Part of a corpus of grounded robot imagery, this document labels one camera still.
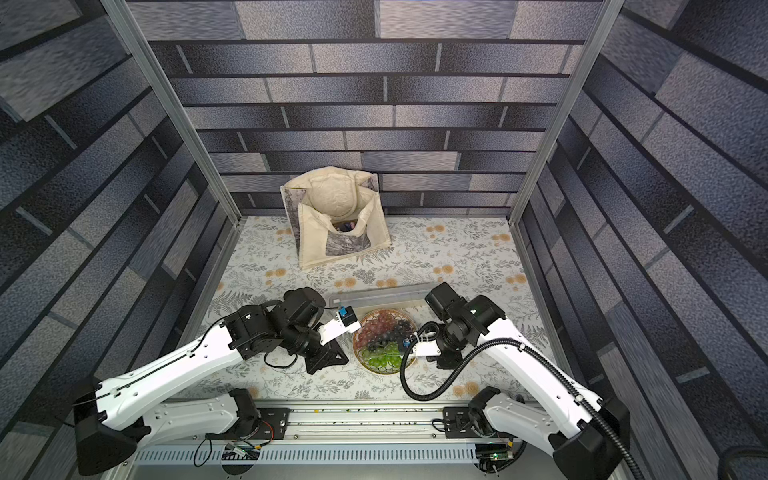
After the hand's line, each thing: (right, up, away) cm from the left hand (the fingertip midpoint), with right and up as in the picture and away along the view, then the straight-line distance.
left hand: (346, 361), depth 67 cm
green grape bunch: (+9, -4, +15) cm, 18 cm away
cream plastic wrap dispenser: (+6, +10, +26) cm, 28 cm away
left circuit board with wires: (-25, -23, +4) cm, 34 cm away
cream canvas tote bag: (-16, +43, +36) cm, 58 cm away
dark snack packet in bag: (-6, +33, +36) cm, 49 cm away
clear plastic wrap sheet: (+19, +5, +28) cm, 34 cm away
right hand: (+21, 0, +8) cm, 22 cm away
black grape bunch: (+13, +1, +19) cm, 23 cm away
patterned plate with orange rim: (+6, -8, +14) cm, 17 cm away
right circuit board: (+35, -24, +4) cm, 43 cm away
